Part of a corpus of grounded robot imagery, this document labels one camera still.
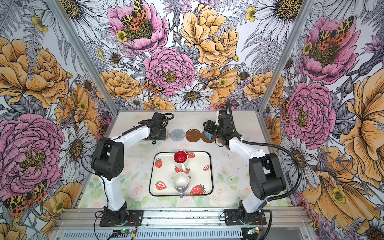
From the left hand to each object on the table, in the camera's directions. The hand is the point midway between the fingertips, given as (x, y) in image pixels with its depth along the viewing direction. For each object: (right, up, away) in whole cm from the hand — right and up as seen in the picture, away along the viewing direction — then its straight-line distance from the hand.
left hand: (159, 139), depth 97 cm
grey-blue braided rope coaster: (+10, +2, +11) cm, 15 cm away
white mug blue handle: (+32, +3, -1) cm, 32 cm away
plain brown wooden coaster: (+29, -1, +7) cm, 30 cm away
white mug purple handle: (+15, -22, -12) cm, 29 cm away
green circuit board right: (+50, -41, -26) cm, 70 cm away
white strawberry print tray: (+3, -17, -5) cm, 18 cm away
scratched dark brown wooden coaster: (+21, +2, +10) cm, 23 cm away
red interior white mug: (+14, -10, -5) cm, 18 cm away
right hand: (+30, +7, -7) cm, 31 cm away
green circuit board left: (-11, -41, -26) cm, 50 cm away
